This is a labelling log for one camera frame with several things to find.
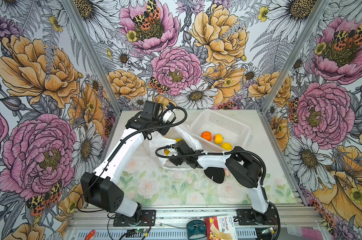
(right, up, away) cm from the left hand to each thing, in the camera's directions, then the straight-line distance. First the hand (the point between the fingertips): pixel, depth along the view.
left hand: (166, 127), depth 80 cm
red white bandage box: (+27, -45, -11) cm, 54 cm away
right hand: (+5, -18, +15) cm, 23 cm away
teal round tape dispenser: (+15, -43, -15) cm, 48 cm away
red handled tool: (-34, -50, -10) cm, 61 cm away
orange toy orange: (+24, -6, +20) cm, 32 cm away
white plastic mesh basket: (+43, -3, +26) cm, 51 cm away
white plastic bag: (+8, -3, -2) cm, 9 cm away
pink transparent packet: (+65, -48, -11) cm, 82 cm away
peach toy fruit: (+31, -8, +19) cm, 38 cm away
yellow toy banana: (+6, -7, +1) cm, 9 cm away
